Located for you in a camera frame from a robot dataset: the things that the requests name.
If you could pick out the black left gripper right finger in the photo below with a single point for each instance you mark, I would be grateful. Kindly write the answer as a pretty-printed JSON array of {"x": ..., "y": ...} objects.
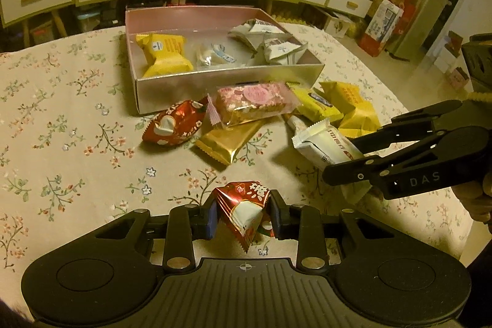
[{"x": 304, "y": 225}]

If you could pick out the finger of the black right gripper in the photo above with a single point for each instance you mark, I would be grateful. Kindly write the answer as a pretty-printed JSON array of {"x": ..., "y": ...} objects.
[
  {"x": 411, "y": 126},
  {"x": 400, "y": 174}
]

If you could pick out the floral tablecloth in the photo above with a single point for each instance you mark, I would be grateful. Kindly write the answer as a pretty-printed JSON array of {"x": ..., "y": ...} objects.
[{"x": 72, "y": 158}]

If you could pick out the yellow snack bag in box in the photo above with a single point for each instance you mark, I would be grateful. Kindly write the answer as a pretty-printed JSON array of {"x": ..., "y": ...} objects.
[{"x": 164, "y": 54}]

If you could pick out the small red snack pack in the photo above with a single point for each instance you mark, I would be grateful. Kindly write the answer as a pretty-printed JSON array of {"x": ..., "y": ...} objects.
[{"x": 242, "y": 207}]

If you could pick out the yellow orange-print snack bag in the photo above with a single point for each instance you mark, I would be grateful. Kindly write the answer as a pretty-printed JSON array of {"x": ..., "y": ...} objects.
[{"x": 359, "y": 116}]

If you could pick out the white red carton box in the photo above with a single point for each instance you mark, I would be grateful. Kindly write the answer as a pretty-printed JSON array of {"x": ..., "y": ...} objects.
[{"x": 380, "y": 28}]

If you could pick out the gold foil snack pack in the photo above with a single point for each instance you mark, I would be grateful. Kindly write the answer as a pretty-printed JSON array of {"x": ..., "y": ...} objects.
[{"x": 223, "y": 144}]

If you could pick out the small cream snack pack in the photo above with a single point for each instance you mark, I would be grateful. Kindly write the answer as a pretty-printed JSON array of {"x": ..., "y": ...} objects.
[{"x": 295, "y": 123}]

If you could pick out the pink cardboard box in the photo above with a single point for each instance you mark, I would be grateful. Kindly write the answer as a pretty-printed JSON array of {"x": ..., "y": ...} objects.
[{"x": 198, "y": 25}]

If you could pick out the person's right hand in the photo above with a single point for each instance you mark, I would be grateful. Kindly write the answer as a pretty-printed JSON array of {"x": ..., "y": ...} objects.
[{"x": 475, "y": 196}]

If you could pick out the white blue snack pack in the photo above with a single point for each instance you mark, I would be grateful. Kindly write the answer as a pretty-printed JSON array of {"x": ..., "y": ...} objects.
[{"x": 213, "y": 55}]

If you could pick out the yellow biscuit pack blue logo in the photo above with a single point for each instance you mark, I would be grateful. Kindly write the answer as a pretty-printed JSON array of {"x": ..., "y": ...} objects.
[{"x": 313, "y": 106}]

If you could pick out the pink nougat bar pack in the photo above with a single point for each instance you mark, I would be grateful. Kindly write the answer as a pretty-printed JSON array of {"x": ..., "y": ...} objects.
[{"x": 235, "y": 105}]

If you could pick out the white grey snack pack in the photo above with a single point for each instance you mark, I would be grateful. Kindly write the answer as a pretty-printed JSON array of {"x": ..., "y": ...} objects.
[
  {"x": 275, "y": 51},
  {"x": 254, "y": 32}
]

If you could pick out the red boat-shaped snack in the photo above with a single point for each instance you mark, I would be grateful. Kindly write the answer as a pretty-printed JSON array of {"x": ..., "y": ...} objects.
[{"x": 177, "y": 124}]

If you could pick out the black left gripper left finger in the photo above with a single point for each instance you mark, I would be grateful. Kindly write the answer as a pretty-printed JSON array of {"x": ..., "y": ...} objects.
[{"x": 187, "y": 224}]

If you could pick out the white red-text snack pack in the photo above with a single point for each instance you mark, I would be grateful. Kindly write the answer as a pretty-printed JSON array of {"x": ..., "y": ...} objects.
[{"x": 323, "y": 145}]

